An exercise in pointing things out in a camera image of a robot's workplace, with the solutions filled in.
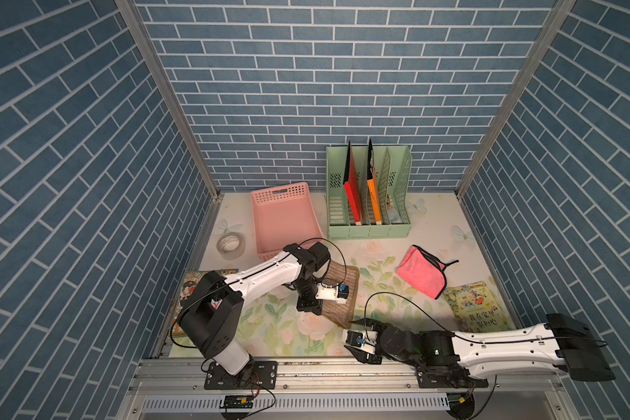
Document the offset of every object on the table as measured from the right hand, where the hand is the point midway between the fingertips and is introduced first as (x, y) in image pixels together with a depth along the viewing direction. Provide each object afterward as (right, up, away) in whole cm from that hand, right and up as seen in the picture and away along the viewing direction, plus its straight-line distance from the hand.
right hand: (350, 333), depth 73 cm
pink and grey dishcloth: (+29, +12, +21) cm, 38 cm away
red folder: (+2, +43, +13) cm, 45 cm away
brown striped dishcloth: (-2, +2, +11) cm, 11 cm away
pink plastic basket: (-26, +33, +42) cm, 60 cm away
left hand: (-8, +4, +8) cm, 12 cm away
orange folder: (+8, +43, +11) cm, 46 cm away
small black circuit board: (-32, -19, -1) cm, 37 cm away
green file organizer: (+22, +52, +39) cm, 68 cm away
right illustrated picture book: (+43, +2, +14) cm, 45 cm away
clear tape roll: (-44, +21, +29) cm, 57 cm away
